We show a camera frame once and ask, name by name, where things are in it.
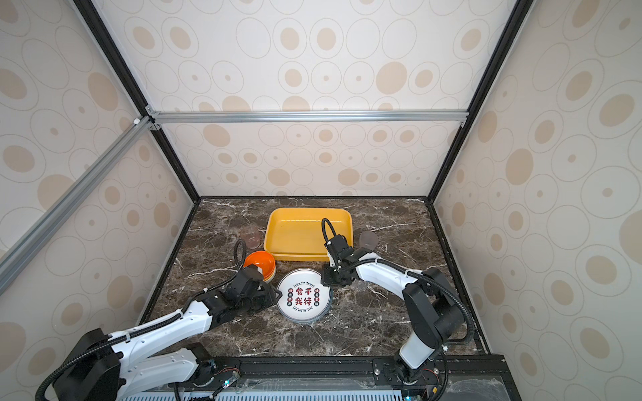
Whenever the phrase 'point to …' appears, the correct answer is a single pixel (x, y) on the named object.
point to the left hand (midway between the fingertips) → (287, 294)
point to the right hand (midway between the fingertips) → (325, 280)
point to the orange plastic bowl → (265, 263)
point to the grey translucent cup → (369, 240)
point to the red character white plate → (305, 298)
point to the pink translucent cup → (253, 238)
